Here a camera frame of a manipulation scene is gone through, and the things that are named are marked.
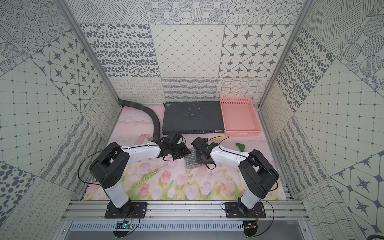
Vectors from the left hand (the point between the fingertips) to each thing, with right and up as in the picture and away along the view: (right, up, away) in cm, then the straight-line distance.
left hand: (190, 147), depth 91 cm
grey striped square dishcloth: (+1, -7, -2) cm, 7 cm away
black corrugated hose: (-28, +19, +20) cm, 39 cm away
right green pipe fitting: (+34, -1, +7) cm, 34 cm away
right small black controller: (+30, -35, -19) cm, 51 cm away
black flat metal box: (+1, +19, +17) cm, 25 cm away
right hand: (+8, -7, -1) cm, 11 cm away
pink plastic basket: (+38, +19, +24) cm, 49 cm away
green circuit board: (-31, -33, -21) cm, 50 cm away
